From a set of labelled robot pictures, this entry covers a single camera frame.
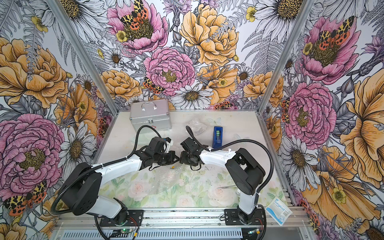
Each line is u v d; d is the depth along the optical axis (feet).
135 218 2.44
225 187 2.79
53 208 1.26
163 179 2.81
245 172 1.57
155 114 3.26
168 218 2.50
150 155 2.25
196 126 3.38
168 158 2.55
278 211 2.50
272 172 1.56
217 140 3.23
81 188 1.43
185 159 2.69
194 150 2.35
